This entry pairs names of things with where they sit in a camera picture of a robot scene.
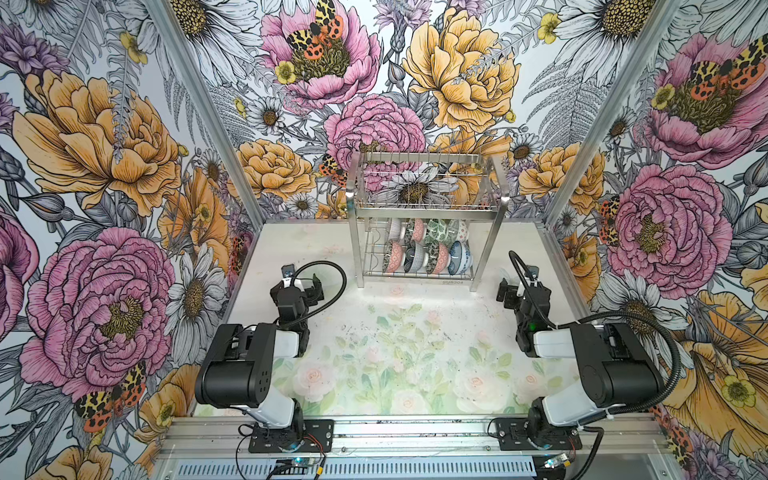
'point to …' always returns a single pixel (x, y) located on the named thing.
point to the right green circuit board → (561, 460)
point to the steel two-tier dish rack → (423, 215)
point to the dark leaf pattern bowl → (432, 256)
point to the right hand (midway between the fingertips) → (519, 288)
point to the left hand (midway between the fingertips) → (301, 285)
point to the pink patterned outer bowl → (393, 256)
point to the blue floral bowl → (459, 259)
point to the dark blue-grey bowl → (395, 229)
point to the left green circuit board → (302, 461)
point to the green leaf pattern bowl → (436, 231)
